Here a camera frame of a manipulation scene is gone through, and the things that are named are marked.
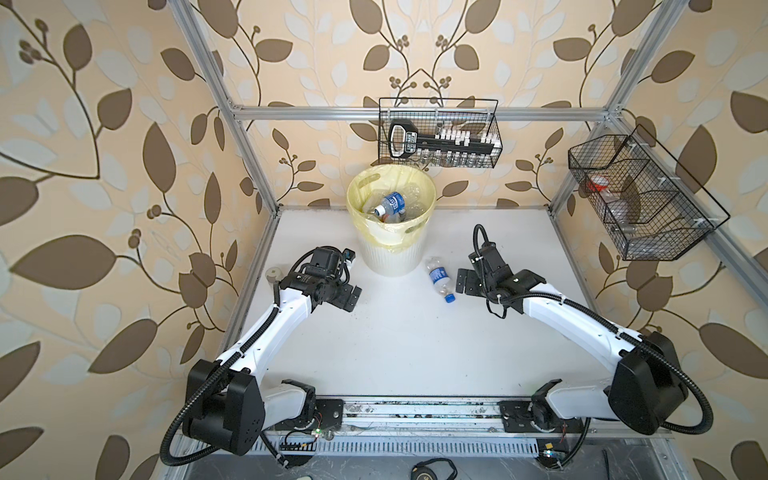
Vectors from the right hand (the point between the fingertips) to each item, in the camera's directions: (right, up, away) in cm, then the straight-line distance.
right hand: (472, 282), depth 86 cm
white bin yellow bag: (-24, +10, -1) cm, 26 cm away
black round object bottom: (-17, -39, -21) cm, 47 cm away
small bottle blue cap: (-8, 0, +9) cm, 12 cm away
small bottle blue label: (-23, +22, +3) cm, 32 cm away
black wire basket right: (+41, +19, -14) cm, 48 cm away
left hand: (-39, -1, -2) cm, 39 cm away
